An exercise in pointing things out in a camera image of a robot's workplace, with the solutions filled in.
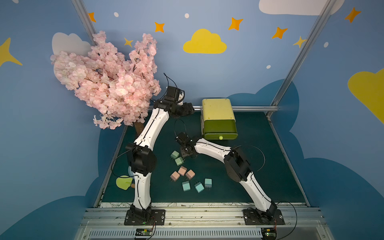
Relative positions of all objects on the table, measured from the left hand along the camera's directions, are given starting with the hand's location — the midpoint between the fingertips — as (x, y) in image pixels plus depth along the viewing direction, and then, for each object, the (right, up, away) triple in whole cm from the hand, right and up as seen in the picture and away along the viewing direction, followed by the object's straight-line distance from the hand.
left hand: (189, 109), depth 87 cm
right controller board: (+40, -64, -14) cm, 77 cm away
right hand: (-1, -26, +12) cm, 28 cm away
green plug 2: (-7, -32, +6) cm, 33 cm away
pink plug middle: (-4, -37, +2) cm, 38 cm away
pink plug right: (0, -39, +1) cm, 39 cm away
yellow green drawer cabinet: (+17, -4, +3) cm, 18 cm away
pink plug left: (-8, -40, -1) cm, 40 cm away
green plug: (-10, -29, +9) cm, 32 cm away
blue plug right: (+11, -43, -3) cm, 44 cm away
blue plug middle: (+6, -45, -4) cm, 45 cm away
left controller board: (-22, -62, -15) cm, 68 cm away
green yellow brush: (-38, -43, -1) cm, 58 cm away
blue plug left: (-2, -44, -4) cm, 44 cm away
